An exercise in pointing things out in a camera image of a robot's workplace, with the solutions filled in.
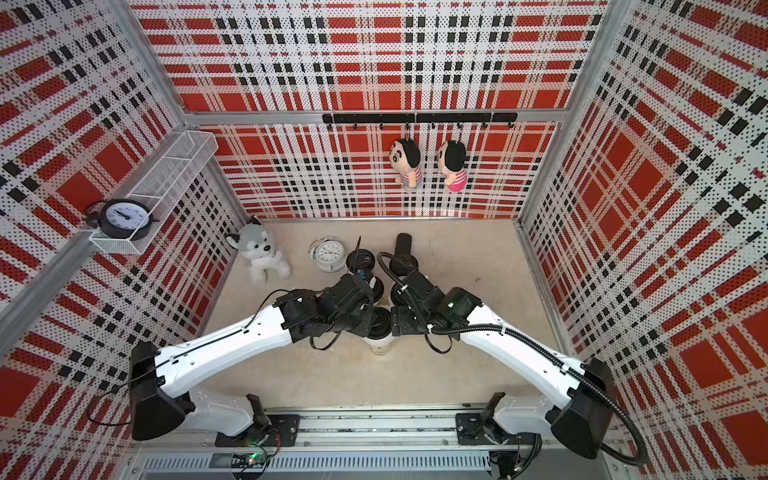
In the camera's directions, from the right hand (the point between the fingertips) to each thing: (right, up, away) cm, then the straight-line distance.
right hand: (409, 323), depth 75 cm
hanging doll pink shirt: (+14, +47, +20) cm, 53 cm away
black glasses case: (-1, +21, +37) cm, 42 cm away
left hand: (-9, +1, 0) cm, 9 cm away
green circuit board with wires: (-37, -31, -5) cm, 48 cm away
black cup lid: (-14, +16, +14) cm, 26 cm away
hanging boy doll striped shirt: (-1, +48, +16) cm, 50 cm away
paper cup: (-8, -8, +5) cm, 12 cm away
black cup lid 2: (-2, +14, +12) cm, 19 cm away
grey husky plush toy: (-48, +20, +16) cm, 54 cm away
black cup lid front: (-7, 0, -2) cm, 7 cm away
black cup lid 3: (-2, +6, +2) cm, 7 cm away
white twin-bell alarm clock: (-28, +17, +32) cm, 46 cm away
